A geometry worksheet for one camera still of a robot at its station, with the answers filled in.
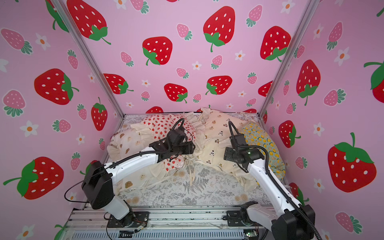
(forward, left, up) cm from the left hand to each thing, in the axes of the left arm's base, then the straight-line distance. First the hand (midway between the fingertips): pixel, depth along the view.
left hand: (193, 146), depth 84 cm
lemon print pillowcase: (+7, -37, +1) cm, 38 cm away
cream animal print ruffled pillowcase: (+16, -12, -5) cm, 21 cm away
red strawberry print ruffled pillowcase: (+14, +23, 0) cm, 27 cm away
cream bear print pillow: (+7, +44, -6) cm, 45 cm away
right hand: (-5, -20, -1) cm, 21 cm away
